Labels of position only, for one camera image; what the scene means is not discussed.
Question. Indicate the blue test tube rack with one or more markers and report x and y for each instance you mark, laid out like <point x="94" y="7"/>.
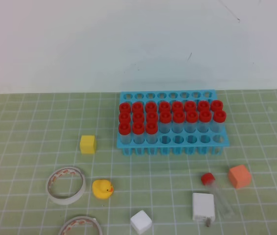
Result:
<point x="176" y="143"/>

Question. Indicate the green checkered tablecloth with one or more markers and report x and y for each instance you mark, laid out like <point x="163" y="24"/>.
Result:
<point x="40" y="133"/>

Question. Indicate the white foam cube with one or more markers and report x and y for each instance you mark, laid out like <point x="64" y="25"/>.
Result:
<point x="141" y="222"/>

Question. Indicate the white USB charger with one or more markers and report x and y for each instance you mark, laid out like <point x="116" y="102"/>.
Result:
<point x="203" y="208"/>

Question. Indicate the orange foam cube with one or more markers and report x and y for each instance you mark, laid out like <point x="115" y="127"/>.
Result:
<point x="239" y="176"/>

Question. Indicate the red capped clear tube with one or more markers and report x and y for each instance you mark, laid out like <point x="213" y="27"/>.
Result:
<point x="221" y="203"/>

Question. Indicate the white tape roll upper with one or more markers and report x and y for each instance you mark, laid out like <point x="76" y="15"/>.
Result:
<point x="67" y="186"/>

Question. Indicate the yellow foam cube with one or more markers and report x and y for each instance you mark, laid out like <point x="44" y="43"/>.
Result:
<point x="88" y="144"/>

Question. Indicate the yellow rubber duck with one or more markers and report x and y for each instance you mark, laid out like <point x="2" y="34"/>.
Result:
<point x="102" y="189"/>

